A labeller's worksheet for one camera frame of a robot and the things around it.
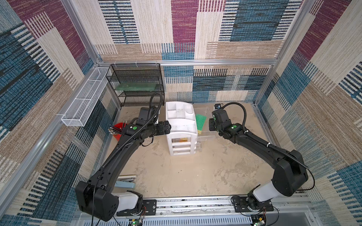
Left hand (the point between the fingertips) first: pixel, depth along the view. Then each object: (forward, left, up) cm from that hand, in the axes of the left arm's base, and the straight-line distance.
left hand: (165, 127), depth 78 cm
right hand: (+7, -30, -6) cm, 31 cm away
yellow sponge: (+1, -19, -7) cm, 21 cm away
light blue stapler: (-22, +23, -22) cm, 38 cm away
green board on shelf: (+30, +19, +4) cm, 36 cm away
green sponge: (+8, -20, -5) cm, 22 cm away
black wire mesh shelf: (+44, +23, -2) cm, 49 cm away
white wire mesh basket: (+15, +58, -5) cm, 60 cm away
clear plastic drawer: (+4, -24, -11) cm, 26 cm away
